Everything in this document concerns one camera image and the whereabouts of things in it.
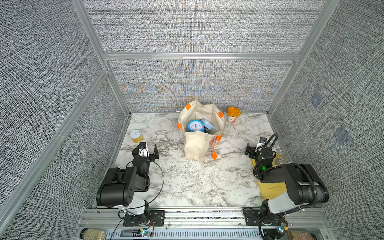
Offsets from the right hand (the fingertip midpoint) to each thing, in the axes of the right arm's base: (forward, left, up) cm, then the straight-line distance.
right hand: (256, 140), depth 92 cm
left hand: (-3, +65, +2) cm, 65 cm away
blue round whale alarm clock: (+9, +37, +3) cm, 38 cm away
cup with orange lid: (+24, +10, -1) cm, 26 cm away
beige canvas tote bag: (-5, +37, +6) cm, 38 cm away
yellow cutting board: (-16, -3, +9) cm, 18 cm away
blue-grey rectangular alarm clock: (+13, +29, -2) cm, 31 cm away
